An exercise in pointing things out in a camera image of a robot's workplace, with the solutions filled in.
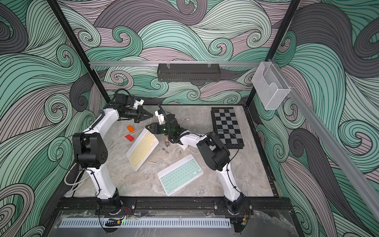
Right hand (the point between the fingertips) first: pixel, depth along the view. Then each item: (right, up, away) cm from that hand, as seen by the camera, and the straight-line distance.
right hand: (148, 126), depth 88 cm
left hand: (+3, +7, -2) cm, 8 cm away
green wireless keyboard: (+19, -28, -4) cm, 34 cm away
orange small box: (-17, -3, +15) cm, 23 cm away
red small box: (-16, -9, +12) cm, 22 cm away
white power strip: (+21, -13, +5) cm, 25 cm away
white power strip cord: (-32, -29, -11) cm, 45 cm away
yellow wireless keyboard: (-4, -13, -1) cm, 14 cm away
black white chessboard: (+52, +1, +16) cm, 54 cm away
